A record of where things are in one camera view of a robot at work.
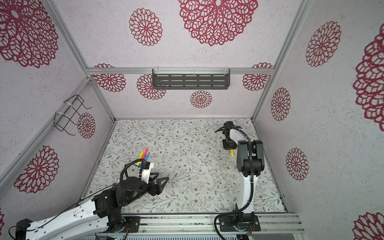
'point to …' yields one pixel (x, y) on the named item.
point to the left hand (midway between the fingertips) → (163, 179)
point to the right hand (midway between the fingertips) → (233, 145)
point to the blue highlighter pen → (147, 156)
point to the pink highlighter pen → (145, 154)
